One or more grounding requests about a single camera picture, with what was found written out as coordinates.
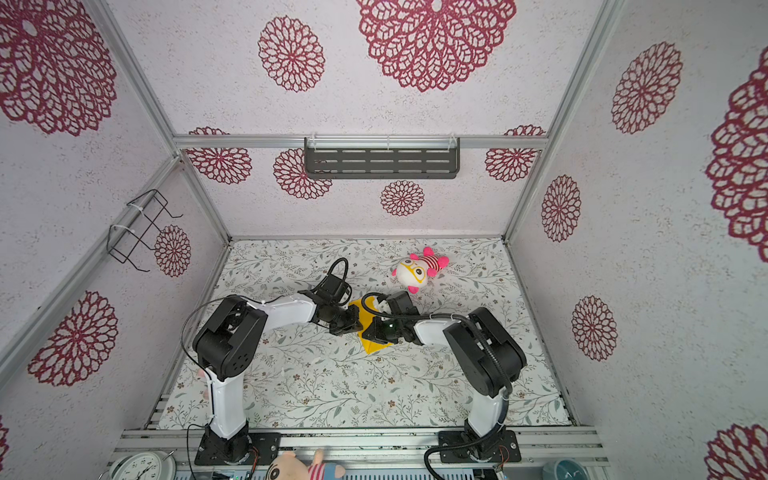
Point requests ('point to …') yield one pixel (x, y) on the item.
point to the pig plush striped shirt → (293, 467)
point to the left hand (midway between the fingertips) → (362, 331)
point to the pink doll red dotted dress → (204, 384)
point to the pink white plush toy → (414, 272)
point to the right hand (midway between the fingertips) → (361, 332)
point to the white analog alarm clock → (144, 465)
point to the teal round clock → (570, 469)
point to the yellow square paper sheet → (366, 318)
